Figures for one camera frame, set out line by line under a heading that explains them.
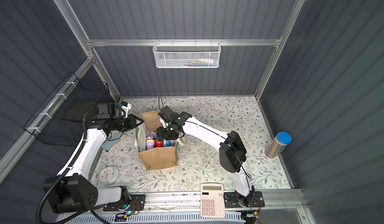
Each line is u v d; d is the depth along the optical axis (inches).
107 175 31.5
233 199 28.6
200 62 36.0
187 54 48.8
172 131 27.3
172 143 34.9
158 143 33.0
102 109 24.2
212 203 28.4
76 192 15.5
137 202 28.5
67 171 16.2
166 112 25.6
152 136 36.4
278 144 30.2
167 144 32.5
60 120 27.9
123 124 26.6
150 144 32.5
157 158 30.3
